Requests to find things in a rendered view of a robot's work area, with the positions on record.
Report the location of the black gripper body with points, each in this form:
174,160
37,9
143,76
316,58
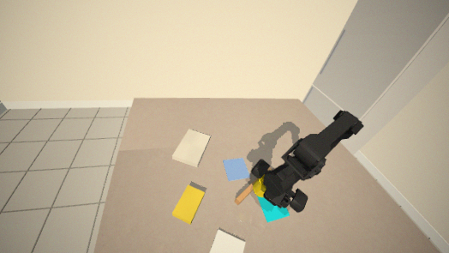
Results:
299,198

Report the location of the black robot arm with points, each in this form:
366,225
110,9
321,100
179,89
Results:
309,159

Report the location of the yellow cup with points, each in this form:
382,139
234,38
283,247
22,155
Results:
258,186

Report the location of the wooden rail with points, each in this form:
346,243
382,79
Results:
244,194

